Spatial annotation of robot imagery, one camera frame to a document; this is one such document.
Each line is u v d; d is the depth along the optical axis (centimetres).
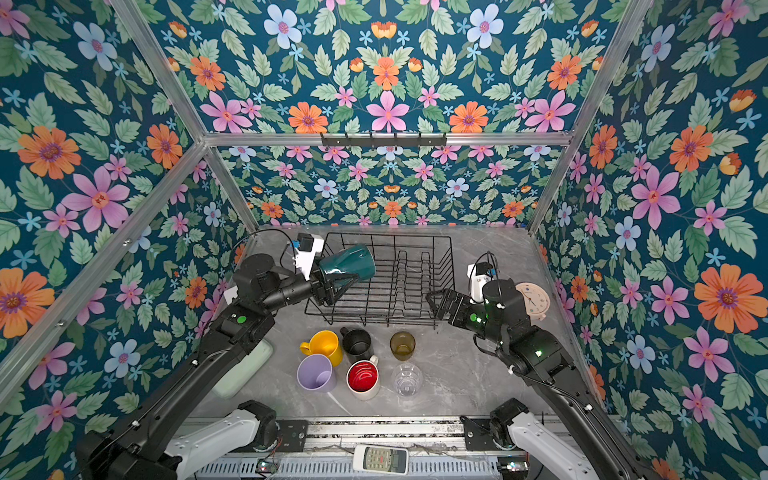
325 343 86
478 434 73
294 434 74
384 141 93
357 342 86
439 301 60
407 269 101
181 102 83
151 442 39
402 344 86
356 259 62
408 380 82
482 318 56
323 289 59
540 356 45
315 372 82
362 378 82
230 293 96
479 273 60
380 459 69
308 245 58
